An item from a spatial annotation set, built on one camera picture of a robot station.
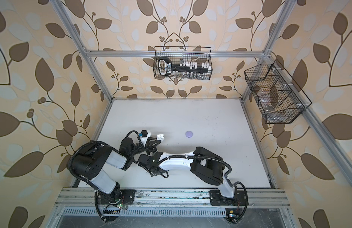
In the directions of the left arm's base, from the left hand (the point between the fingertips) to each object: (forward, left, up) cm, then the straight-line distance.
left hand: (160, 139), depth 84 cm
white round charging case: (+1, 0, +1) cm, 1 cm away
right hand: (-15, +1, -11) cm, 19 cm away
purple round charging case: (+11, -18, -11) cm, 23 cm away
